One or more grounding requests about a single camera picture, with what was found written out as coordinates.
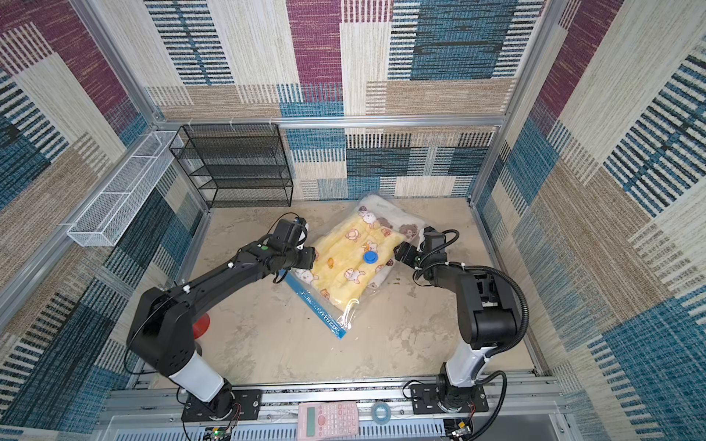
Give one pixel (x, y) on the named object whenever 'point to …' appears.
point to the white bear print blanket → (396, 218)
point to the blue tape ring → (378, 420)
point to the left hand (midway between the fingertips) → (310, 254)
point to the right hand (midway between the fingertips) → (405, 256)
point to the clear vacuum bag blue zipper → (339, 319)
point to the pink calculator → (321, 420)
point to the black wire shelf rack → (236, 165)
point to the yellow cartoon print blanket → (349, 259)
